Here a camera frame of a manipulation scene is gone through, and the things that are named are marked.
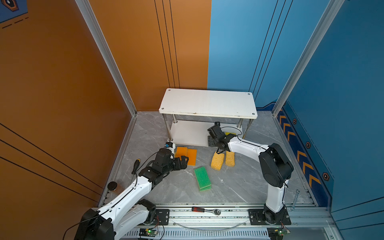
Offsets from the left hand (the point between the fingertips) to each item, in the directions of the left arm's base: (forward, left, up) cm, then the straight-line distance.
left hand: (182, 158), depth 83 cm
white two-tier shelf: (+12, -3, +23) cm, 26 cm away
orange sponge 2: (+8, -5, -10) cm, 13 cm away
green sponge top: (-8, -11, -7) cm, 16 cm away
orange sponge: (+9, +2, -8) cm, 12 cm away
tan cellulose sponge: (+2, -21, -7) cm, 22 cm away
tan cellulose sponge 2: (+4, -29, -8) cm, 30 cm away
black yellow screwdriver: (-1, +29, -9) cm, 30 cm away
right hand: (+16, -19, -4) cm, 25 cm away
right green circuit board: (-33, -47, -12) cm, 58 cm away
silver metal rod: (-15, -63, -10) cm, 66 cm away
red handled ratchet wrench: (-25, -18, -9) cm, 32 cm away
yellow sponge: (+5, -23, +17) cm, 29 cm away
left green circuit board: (-33, +16, -12) cm, 39 cm away
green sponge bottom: (-14, -12, -9) cm, 21 cm away
